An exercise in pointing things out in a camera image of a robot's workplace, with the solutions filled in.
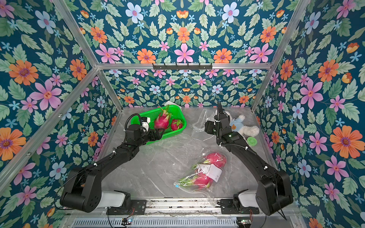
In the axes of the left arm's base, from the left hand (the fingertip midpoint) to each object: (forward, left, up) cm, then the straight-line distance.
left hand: (160, 128), depth 86 cm
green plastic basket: (+22, -9, -11) cm, 26 cm away
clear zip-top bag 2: (-28, -32, -9) cm, 43 cm away
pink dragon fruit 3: (-19, -32, -7) cm, 38 cm away
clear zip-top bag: (+5, -25, -6) cm, 26 cm away
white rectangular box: (+36, -3, -13) cm, 38 cm away
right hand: (-1, -32, +5) cm, 32 cm away
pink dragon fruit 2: (+13, +2, -8) cm, 15 cm away
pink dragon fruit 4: (-29, -21, -9) cm, 37 cm away
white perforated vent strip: (-48, -27, -18) cm, 58 cm away
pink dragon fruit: (+7, -9, -6) cm, 13 cm away
